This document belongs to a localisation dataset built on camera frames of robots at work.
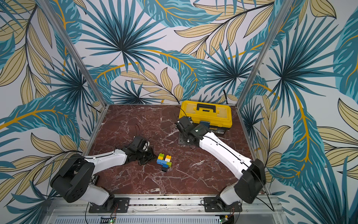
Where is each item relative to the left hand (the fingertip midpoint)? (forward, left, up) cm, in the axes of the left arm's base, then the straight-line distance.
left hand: (157, 159), depth 87 cm
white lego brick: (0, -6, -1) cm, 6 cm away
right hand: (+6, -15, +14) cm, 22 cm away
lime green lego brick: (-3, -7, -1) cm, 8 cm away
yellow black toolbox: (+24, -39, +14) cm, 48 cm away
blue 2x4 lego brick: (-2, -3, -1) cm, 4 cm away
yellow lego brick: (+1, -2, 0) cm, 2 cm away
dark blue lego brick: (-6, -5, -1) cm, 8 cm away
